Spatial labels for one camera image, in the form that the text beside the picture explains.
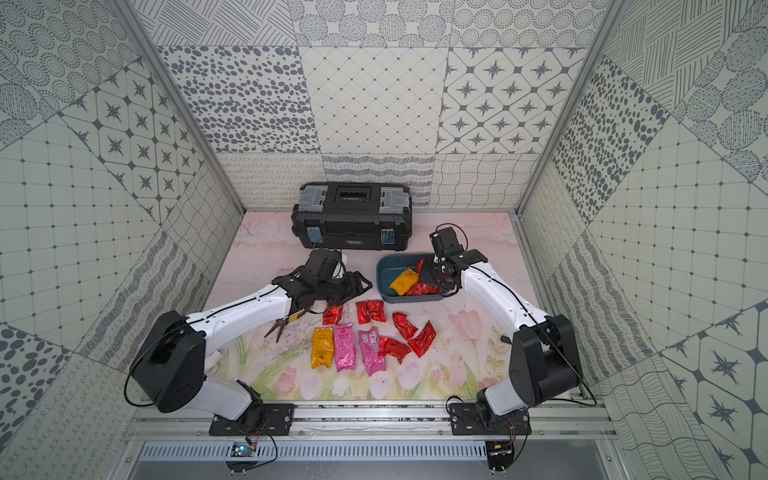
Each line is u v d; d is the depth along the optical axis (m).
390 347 0.82
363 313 0.90
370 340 0.85
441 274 0.62
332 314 0.90
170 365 0.43
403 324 0.88
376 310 0.90
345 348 0.84
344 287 0.76
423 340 0.86
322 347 0.84
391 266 1.02
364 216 0.99
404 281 0.98
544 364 0.42
